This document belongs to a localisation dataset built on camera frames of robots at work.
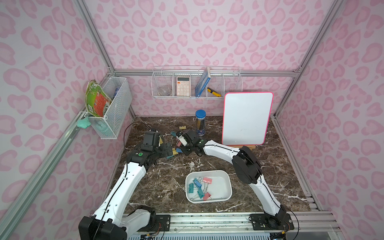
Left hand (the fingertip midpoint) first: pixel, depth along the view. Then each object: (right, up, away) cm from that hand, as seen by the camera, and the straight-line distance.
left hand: (161, 145), depth 80 cm
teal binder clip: (+16, -24, +3) cm, 29 cm away
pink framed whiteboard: (+48, +16, +8) cm, 51 cm away
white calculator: (+10, +36, +15) cm, 40 cm away
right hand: (+10, -2, +17) cm, 20 cm away
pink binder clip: (+24, -26, -1) cm, 36 cm away
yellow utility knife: (+30, +33, +18) cm, 48 cm away
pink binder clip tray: (+25, -21, +6) cm, 33 cm away
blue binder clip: (+20, -22, +2) cm, 30 cm away
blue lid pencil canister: (+21, +18, +16) cm, 32 cm away
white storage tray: (+25, -23, +5) cm, 35 cm away
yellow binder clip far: (+8, +10, +34) cm, 36 cm away
